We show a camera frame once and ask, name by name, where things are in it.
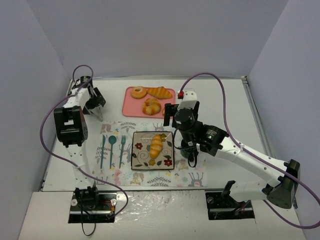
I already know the dark green mug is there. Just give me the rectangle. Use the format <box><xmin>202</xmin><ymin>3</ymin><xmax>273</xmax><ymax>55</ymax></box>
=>
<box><xmin>180</xmin><ymin>140</ymin><xmax>198</xmax><ymax>162</ymax></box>

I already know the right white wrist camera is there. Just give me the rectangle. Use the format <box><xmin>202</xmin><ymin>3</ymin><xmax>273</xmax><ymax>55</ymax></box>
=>
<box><xmin>177</xmin><ymin>88</ymin><xmax>198</xmax><ymax>110</ymax></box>

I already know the teal plastic knife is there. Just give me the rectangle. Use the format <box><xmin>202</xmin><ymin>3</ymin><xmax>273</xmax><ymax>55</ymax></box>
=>
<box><xmin>100</xmin><ymin>135</ymin><xmax>106</xmax><ymax>170</ymax></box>

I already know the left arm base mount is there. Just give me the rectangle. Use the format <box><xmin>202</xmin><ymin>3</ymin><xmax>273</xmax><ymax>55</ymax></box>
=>
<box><xmin>68</xmin><ymin>188</ymin><xmax>117</xmax><ymax>224</ymax></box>

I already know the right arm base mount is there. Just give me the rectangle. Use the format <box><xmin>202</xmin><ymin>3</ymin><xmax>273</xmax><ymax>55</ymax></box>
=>
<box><xmin>205</xmin><ymin>191</ymin><xmax>255</xmax><ymax>221</ymax></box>

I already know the striped long bread roll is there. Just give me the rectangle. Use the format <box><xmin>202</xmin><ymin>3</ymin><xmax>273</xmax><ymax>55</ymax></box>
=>
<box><xmin>149</xmin><ymin>134</ymin><xmax>163</xmax><ymax>159</ymax></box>

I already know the twisted knot bread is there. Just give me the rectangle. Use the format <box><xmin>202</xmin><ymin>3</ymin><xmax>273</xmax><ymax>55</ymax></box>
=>
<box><xmin>142</xmin><ymin>98</ymin><xmax>162</xmax><ymax>116</ymax></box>

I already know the square floral ceramic plate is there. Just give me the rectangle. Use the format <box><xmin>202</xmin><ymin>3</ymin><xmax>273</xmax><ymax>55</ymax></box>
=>
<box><xmin>131</xmin><ymin>131</ymin><xmax>175</xmax><ymax>171</ymax></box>

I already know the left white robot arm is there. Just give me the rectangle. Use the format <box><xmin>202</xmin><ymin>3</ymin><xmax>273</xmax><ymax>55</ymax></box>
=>
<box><xmin>53</xmin><ymin>76</ymin><xmax>106</xmax><ymax>204</ymax></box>

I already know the purple cable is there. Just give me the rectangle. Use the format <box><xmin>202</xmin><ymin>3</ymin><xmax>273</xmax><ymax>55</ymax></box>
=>
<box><xmin>179</xmin><ymin>72</ymin><xmax>318</xmax><ymax>230</ymax></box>
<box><xmin>39</xmin><ymin>65</ymin><xmax>130</xmax><ymax>218</ymax></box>

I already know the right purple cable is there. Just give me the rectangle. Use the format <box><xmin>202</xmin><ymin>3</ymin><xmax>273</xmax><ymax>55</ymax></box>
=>
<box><xmin>179</xmin><ymin>72</ymin><xmax>318</xmax><ymax>230</ymax></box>

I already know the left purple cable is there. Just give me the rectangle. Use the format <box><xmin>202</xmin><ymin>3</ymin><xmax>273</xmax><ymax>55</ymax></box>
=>
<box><xmin>39</xmin><ymin>65</ymin><xmax>130</xmax><ymax>218</ymax></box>

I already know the round donut bread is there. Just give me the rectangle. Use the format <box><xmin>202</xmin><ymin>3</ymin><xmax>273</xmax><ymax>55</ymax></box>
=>
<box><xmin>130</xmin><ymin>86</ymin><xmax>148</xmax><ymax>99</ymax></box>

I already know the pink serving tray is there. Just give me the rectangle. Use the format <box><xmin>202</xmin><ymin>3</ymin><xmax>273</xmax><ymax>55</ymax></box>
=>
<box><xmin>122</xmin><ymin>86</ymin><xmax>177</xmax><ymax>119</ymax></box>

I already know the teal plastic fork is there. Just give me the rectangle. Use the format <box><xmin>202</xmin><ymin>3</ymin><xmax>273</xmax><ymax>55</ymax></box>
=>
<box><xmin>119</xmin><ymin>135</ymin><xmax>126</xmax><ymax>169</ymax></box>

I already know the striped croissant bread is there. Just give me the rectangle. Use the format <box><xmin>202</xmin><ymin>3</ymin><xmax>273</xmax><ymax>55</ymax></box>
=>
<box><xmin>146</xmin><ymin>86</ymin><xmax>173</xmax><ymax>99</ymax></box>

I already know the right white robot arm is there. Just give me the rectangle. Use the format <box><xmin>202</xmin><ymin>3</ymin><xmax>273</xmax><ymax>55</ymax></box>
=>
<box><xmin>163</xmin><ymin>102</ymin><xmax>301</xmax><ymax>209</ymax></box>

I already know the teal plastic spoon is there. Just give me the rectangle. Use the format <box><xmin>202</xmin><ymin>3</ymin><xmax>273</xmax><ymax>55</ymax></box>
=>
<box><xmin>108</xmin><ymin>135</ymin><xmax>117</xmax><ymax>169</ymax></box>

